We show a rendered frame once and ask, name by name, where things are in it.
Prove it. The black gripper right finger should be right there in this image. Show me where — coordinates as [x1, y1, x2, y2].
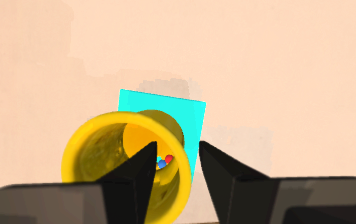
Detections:
[198, 141, 356, 224]

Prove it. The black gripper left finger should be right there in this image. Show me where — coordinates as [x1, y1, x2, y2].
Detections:
[0, 141, 158, 224]

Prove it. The yellow cup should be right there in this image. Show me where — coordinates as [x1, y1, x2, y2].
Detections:
[61, 109, 192, 224]

